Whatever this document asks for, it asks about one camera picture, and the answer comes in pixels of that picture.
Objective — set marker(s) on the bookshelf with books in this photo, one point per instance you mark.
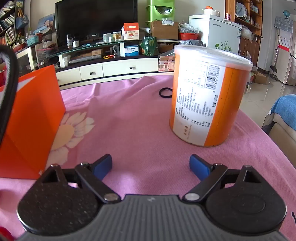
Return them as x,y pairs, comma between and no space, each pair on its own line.
7,23

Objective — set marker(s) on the white bowl with orange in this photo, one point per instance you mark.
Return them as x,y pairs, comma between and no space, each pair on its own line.
211,11

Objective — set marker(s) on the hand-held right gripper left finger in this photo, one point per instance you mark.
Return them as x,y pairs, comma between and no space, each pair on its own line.
103,165

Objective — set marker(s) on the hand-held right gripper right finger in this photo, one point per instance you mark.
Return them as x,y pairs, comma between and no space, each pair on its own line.
198,166

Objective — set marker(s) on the green stacked storage bins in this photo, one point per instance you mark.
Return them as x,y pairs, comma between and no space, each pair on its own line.
152,11

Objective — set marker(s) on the orange cardboard box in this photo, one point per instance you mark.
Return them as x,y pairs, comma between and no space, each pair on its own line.
30,120

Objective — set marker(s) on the beige sofa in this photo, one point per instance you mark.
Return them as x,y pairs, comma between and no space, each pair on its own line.
282,136

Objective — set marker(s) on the open cardboard box on floor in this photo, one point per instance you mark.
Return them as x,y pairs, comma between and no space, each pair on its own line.
260,77

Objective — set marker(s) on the blue and white carton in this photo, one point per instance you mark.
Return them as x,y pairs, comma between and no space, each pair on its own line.
131,51

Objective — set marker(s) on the white tv stand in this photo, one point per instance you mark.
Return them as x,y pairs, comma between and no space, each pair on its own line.
115,69

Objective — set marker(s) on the wooden shelf unit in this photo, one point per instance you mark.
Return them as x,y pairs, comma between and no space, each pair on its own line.
245,25

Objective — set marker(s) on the small globe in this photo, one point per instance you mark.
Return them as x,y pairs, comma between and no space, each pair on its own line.
286,14

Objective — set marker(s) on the wall calendar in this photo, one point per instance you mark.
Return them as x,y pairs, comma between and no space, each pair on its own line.
283,34

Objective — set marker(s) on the red plastic basin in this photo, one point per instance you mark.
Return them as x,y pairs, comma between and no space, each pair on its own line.
188,36

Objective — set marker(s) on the pink floral tablecloth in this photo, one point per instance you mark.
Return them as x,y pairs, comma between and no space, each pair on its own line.
138,129

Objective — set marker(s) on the black flat television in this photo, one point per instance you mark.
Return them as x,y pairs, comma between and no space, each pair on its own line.
92,18

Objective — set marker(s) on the blue cloth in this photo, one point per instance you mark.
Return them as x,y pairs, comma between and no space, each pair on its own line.
285,106

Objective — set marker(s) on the brown cardboard box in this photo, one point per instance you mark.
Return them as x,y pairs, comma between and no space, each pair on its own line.
161,31

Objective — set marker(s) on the orange canister with white lid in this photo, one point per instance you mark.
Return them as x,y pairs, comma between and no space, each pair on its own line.
226,104

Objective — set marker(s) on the orange and white carton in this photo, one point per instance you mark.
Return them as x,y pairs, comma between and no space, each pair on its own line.
130,31

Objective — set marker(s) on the green foil bag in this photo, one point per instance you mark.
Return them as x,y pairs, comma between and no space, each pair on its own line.
148,46

